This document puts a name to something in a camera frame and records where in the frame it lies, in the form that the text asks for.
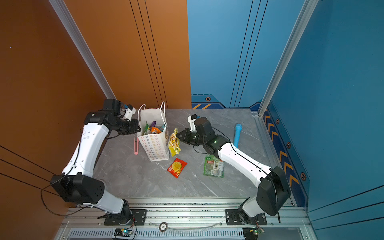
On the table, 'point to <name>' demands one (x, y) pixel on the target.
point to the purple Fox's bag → (153, 124)
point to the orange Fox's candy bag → (154, 130)
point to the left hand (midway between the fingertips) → (140, 127)
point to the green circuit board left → (123, 232)
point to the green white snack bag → (213, 166)
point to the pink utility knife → (136, 145)
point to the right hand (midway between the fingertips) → (174, 136)
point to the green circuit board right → (257, 231)
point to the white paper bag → (156, 145)
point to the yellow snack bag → (174, 143)
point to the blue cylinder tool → (237, 131)
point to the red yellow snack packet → (177, 167)
